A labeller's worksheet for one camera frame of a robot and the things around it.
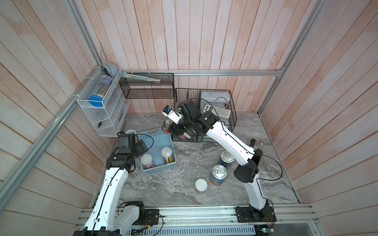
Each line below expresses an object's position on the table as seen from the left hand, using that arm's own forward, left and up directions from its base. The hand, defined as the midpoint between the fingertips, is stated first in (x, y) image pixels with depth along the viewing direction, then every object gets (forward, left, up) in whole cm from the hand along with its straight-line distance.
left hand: (136, 149), depth 78 cm
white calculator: (+25, -49, +4) cm, 55 cm away
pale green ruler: (+40, -8, +17) cm, 44 cm away
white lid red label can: (-3, -4, -7) cm, 9 cm away
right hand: (+10, -19, +10) cm, 23 cm away
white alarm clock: (+24, +12, -15) cm, 30 cm away
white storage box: (+41, -47, +4) cm, 62 cm away
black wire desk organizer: (+47, -23, +1) cm, 52 cm away
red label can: (+7, -17, +14) cm, 23 cm away
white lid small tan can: (-16, -35, -11) cm, 40 cm away
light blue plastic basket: (0, -12, -5) cm, 13 cm away
